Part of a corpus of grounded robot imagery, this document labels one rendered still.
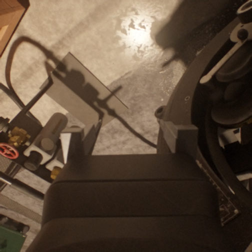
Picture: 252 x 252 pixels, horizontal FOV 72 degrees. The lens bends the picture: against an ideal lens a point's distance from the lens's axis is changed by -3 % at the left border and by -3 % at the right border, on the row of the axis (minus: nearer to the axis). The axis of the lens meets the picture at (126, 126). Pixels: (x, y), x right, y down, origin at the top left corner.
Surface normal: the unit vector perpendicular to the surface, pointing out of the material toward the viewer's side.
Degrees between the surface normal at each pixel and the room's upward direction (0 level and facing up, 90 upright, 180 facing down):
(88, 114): 0
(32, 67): 0
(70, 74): 0
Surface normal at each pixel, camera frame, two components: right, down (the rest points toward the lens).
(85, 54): -0.11, 0.64
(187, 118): -0.68, -0.61
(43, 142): 0.73, -0.47
